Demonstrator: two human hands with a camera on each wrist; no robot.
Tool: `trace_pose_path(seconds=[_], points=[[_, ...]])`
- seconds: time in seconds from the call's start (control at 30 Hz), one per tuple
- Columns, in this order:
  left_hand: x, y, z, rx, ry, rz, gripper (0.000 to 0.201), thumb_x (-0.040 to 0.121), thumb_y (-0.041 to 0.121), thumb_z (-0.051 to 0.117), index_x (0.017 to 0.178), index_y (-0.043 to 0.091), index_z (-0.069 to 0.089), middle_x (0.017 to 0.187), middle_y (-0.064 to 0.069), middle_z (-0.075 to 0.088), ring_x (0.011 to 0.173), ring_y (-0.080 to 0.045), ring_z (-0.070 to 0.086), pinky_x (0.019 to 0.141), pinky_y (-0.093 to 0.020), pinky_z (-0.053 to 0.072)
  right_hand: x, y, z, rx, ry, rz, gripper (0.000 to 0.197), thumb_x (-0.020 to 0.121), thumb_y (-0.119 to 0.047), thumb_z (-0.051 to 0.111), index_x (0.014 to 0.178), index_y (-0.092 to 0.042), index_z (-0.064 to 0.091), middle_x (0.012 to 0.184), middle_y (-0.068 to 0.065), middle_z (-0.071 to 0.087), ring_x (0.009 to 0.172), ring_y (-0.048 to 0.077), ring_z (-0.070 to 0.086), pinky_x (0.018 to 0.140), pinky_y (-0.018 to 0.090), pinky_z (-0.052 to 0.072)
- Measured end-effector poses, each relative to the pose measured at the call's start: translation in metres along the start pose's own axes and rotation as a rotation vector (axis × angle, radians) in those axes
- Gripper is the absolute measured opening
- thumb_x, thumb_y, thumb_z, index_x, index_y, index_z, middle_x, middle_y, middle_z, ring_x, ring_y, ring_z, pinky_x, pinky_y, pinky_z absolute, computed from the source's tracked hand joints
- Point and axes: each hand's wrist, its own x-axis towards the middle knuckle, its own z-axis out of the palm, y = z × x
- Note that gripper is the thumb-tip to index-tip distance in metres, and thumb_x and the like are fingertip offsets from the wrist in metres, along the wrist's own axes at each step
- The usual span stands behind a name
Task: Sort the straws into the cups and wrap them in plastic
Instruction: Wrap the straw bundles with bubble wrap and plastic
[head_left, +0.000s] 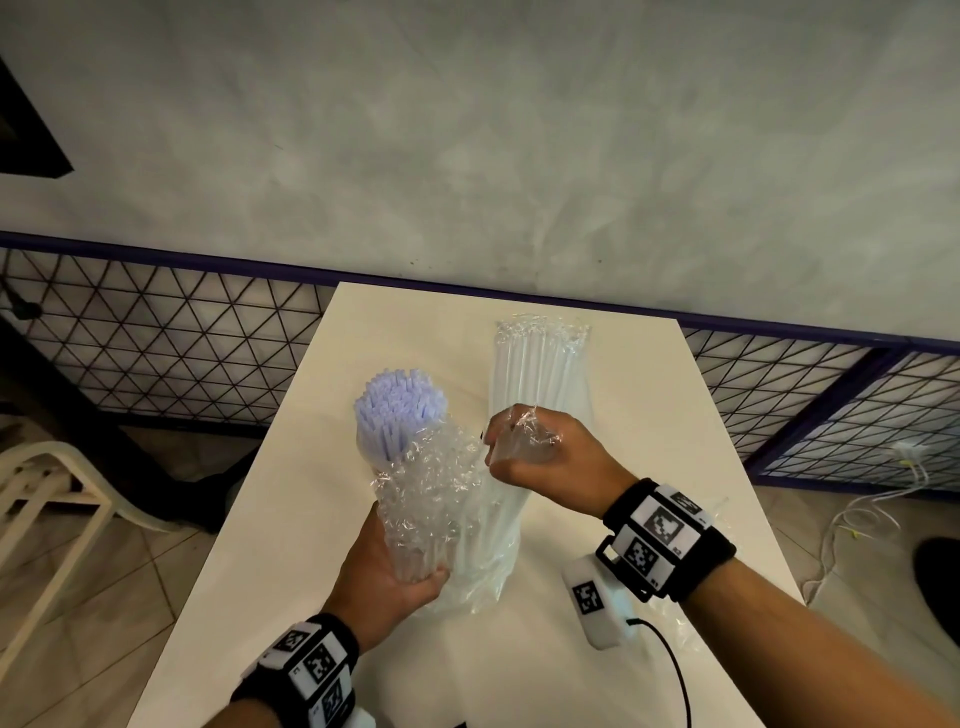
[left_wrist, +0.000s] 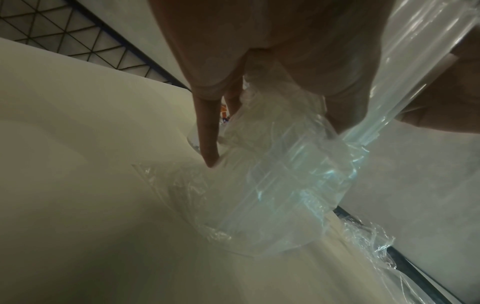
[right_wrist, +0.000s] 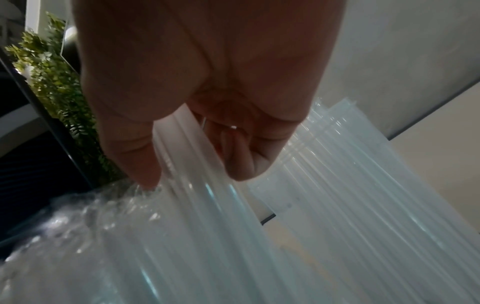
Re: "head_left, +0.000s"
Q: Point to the person's right hand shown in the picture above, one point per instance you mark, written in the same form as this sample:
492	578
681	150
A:
585	469

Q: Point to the handful of clear straws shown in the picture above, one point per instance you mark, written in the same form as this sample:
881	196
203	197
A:
529	439

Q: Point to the dark wooden post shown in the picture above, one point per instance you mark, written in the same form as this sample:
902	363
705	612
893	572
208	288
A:
97	442

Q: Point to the black wall television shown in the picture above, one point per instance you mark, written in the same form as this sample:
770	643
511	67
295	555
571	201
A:
26	142

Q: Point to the pack of straws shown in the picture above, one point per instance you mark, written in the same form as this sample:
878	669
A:
435	495

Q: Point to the white plastic chair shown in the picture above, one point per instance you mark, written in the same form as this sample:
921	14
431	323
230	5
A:
67	457

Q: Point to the cluster of white straws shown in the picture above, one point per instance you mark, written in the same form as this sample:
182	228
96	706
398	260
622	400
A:
397	405

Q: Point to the person's right forearm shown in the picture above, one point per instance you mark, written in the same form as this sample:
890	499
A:
802	652

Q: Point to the person's left hand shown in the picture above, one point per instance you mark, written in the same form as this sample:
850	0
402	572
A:
367	592

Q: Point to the clear acrylic sign stand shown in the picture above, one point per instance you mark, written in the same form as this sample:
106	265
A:
589	390

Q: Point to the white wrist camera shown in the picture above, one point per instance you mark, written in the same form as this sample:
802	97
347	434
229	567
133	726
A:
596	604
361	718

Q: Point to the person's left forearm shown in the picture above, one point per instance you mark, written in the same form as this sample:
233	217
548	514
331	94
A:
232	716

